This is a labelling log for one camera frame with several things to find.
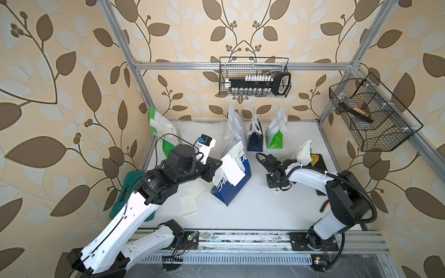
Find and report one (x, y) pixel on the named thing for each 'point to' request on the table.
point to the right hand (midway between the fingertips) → (275, 182)
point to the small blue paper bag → (222, 188)
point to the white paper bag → (236, 134)
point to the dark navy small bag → (255, 142)
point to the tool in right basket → (363, 117)
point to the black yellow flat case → (317, 161)
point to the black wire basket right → (378, 120)
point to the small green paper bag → (274, 139)
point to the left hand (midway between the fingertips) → (219, 160)
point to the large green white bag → (163, 127)
